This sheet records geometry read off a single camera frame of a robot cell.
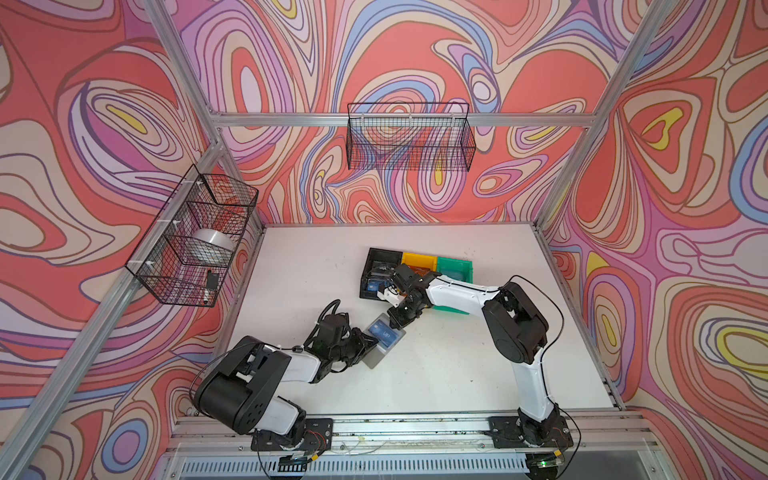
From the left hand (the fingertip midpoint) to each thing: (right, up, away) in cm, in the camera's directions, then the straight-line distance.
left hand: (382, 340), depth 87 cm
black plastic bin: (-2, +20, +15) cm, 25 cm away
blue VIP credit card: (0, +1, +3) cm, 3 cm away
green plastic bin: (+25, +21, +11) cm, 34 cm away
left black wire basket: (-49, +25, -14) cm, 57 cm away
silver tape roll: (-41, +29, -14) cm, 52 cm away
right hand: (+4, +2, +5) cm, 7 cm away
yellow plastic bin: (+14, +23, +14) cm, 31 cm away
